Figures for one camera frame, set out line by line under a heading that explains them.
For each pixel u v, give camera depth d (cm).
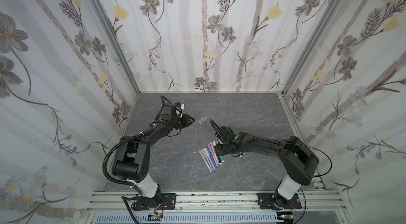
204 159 87
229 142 68
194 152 91
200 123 103
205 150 90
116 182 46
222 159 87
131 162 46
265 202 73
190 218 70
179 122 80
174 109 76
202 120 103
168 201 74
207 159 87
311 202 75
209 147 91
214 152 89
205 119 107
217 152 87
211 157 88
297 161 46
